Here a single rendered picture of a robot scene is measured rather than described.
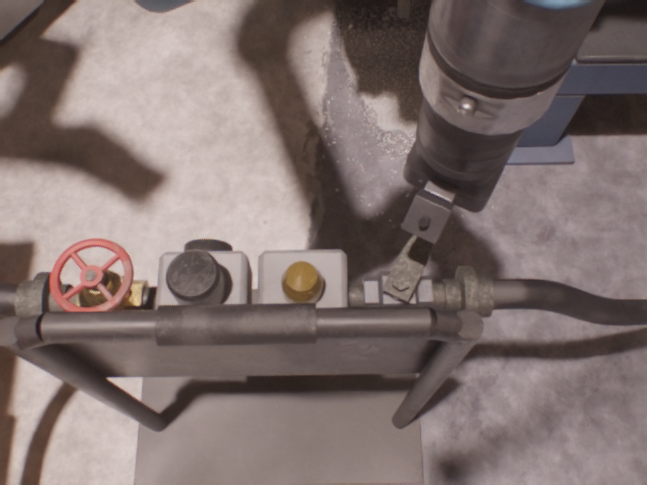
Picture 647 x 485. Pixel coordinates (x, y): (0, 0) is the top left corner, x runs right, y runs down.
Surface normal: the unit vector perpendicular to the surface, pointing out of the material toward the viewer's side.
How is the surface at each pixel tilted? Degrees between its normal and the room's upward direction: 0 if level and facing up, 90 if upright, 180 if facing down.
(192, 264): 0
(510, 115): 90
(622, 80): 90
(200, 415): 0
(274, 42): 0
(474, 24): 90
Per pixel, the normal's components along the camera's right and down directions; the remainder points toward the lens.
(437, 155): -0.73, 0.64
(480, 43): -0.56, 0.77
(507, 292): -0.13, -0.11
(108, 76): 0.00, -0.37
